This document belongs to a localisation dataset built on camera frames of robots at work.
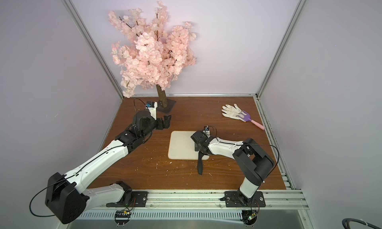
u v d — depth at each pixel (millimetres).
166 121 711
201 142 705
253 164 452
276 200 737
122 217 720
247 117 1056
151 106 672
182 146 924
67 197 379
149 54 572
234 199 725
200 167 832
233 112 1098
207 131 830
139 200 730
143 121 580
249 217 694
